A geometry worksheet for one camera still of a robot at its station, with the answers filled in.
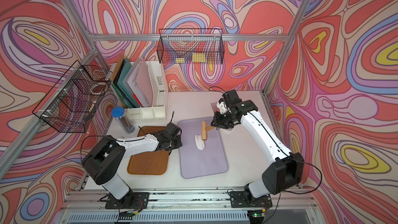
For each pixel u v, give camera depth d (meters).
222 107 0.73
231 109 0.55
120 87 0.86
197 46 0.95
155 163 0.86
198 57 0.91
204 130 0.84
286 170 0.40
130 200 0.71
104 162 0.46
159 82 1.17
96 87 0.86
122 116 0.85
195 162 0.84
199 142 0.93
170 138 0.71
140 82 0.91
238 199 0.73
